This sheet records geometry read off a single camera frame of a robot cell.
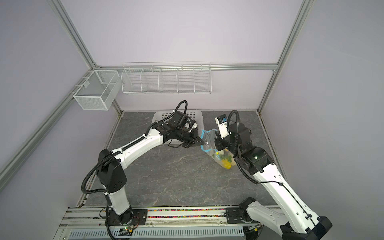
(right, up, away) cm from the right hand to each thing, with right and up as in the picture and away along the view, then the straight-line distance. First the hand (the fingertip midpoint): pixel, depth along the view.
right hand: (217, 132), depth 69 cm
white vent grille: (-27, -48, +2) cm, 55 cm away
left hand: (-6, -7, +6) cm, 10 cm away
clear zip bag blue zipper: (-3, -3, +10) cm, 11 cm away
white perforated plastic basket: (-34, +10, +39) cm, 53 cm away
